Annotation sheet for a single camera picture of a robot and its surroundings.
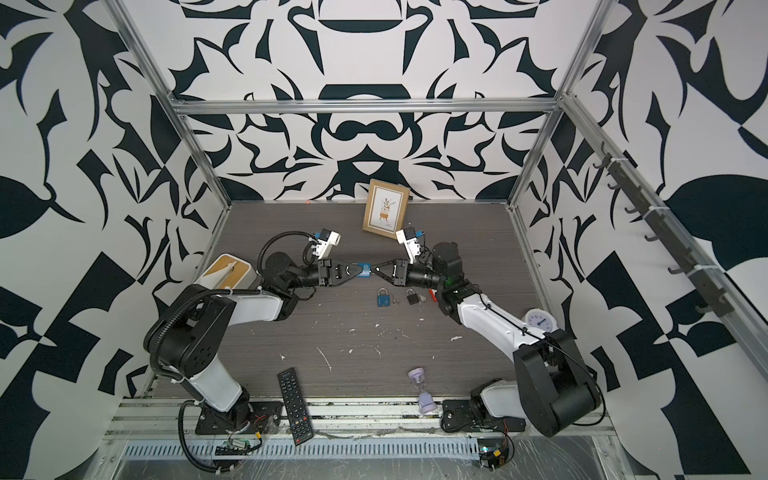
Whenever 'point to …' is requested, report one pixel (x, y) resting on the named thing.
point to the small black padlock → (412, 297)
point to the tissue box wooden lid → (226, 271)
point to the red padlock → (432, 293)
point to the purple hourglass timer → (426, 403)
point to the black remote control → (295, 406)
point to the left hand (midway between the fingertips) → (364, 268)
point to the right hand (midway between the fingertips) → (373, 272)
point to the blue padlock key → (394, 301)
